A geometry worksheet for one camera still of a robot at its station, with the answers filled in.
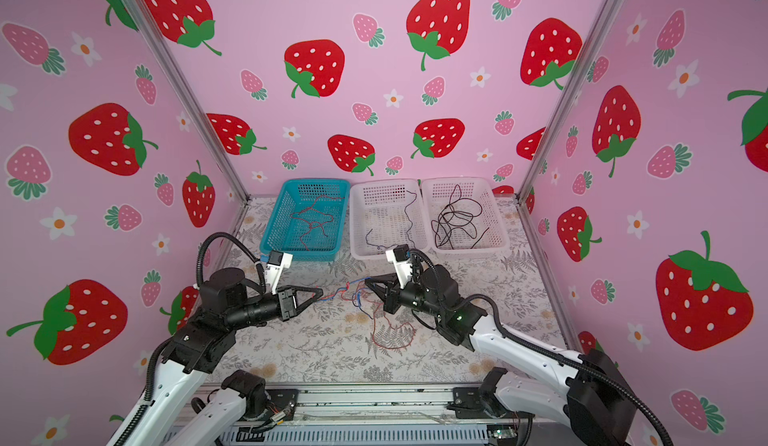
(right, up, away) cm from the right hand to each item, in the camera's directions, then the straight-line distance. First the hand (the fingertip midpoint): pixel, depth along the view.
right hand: (368, 278), depth 70 cm
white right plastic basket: (+22, +24, +38) cm, 50 cm away
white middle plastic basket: (+3, +17, +45) cm, 48 cm away
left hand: (-11, -3, -5) cm, 12 cm away
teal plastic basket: (-27, +15, +45) cm, 54 cm away
